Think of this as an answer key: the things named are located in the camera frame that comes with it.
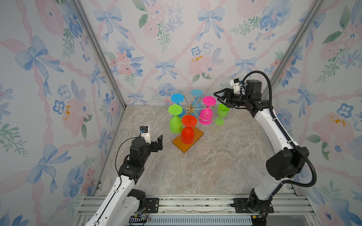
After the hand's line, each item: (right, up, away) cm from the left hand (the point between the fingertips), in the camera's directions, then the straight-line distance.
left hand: (154, 134), depth 77 cm
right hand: (+34, +21, 0) cm, 40 cm away
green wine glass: (+43, +13, +18) cm, 49 cm away
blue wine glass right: (+24, +16, +10) cm, 31 cm away
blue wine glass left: (+13, +20, +1) cm, 24 cm away
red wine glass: (+18, +1, -3) cm, 19 cm away
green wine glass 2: (+12, +6, 0) cm, 14 cm away
